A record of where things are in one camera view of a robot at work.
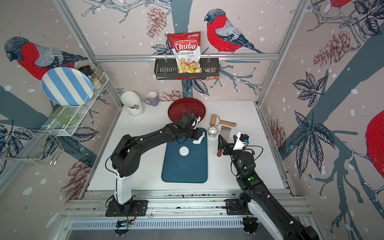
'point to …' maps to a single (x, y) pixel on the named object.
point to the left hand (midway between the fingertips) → (204, 131)
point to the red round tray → (178, 107)
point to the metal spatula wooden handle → (225, 132)
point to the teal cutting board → (191, 168)
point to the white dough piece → (198, 141)
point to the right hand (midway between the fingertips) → (226, 134)
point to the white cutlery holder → (132, 102)
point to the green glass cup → (64, 115)
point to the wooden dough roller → (213, 120)
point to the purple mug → (153, 96)
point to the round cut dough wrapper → (184, 151)
